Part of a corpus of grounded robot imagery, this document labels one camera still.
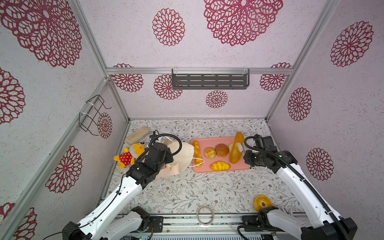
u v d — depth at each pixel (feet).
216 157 3.20
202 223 2.44
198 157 3.11
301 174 1.54
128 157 3.01
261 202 2.52
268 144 1.91
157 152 1.74
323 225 1.25
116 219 1.91
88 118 2.46
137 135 3.49
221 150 3.19
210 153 3.17
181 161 2.87
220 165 2.98
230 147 3.20
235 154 2.95
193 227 2.41
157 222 2.42
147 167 1.77
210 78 3.20
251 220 2.41
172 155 2.21
